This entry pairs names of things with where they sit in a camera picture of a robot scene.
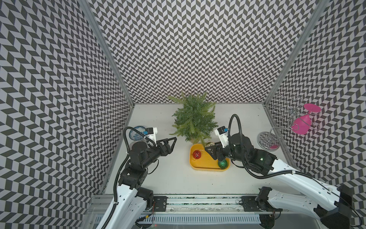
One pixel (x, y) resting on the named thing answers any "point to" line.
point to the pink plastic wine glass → (301, 125)
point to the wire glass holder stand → (293, 109)
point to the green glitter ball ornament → (223, 164)
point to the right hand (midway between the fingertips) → (209, 150)
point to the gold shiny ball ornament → (210, 144)
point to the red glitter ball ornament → (197, 154)
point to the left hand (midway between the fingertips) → (172, 141)
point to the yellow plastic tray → (207, 162)
